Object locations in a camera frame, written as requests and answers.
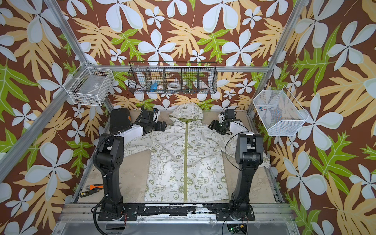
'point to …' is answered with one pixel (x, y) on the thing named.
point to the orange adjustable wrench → (92, 186)
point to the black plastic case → (120, 118)
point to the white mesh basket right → (280, 114)
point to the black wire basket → (173, 77)
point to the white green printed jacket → (189, 161)
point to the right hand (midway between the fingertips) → (212, 126)
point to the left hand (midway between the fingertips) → (161, 121)
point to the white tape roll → (174, 86)
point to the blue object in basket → (153, 86)
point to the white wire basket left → (89, 84)
